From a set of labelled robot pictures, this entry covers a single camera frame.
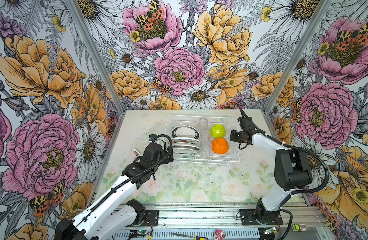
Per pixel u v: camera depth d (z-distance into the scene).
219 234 0.66
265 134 0.63
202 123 1.00
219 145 0.93
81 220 0.41
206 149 0.92
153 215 0.75
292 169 0.48
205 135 0.95
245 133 0.74
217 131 1.02
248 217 0.74
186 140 0.89
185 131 0.94
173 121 1.15
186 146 0.83
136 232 0.72
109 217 0.55
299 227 0.70
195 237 0.69
